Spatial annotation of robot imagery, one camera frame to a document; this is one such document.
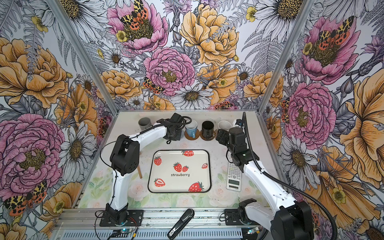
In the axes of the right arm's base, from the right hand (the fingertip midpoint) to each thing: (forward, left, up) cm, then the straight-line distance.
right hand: (223, 136), depth 82 cm
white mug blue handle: (+14, +18, -10) cm, 24 cm away
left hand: (+9, +29, -14) cm, 34 cm away
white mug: (+18, -5, -12) cm, 22 cm away
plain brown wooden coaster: (+13, +20, -17) cm, 30 cm away
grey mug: (+19, +49, -9) cm, 53 cm away
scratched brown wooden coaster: (+14, +2, -19) cm, 24 cm away
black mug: (+14, +7, -11) cm, 19 cm away
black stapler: (-36, +21, -15) cm, 44 cm away
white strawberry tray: (-10, +24, -20) cm, 33 cm away
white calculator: (-15, -7, -20) cm, 26 cm away
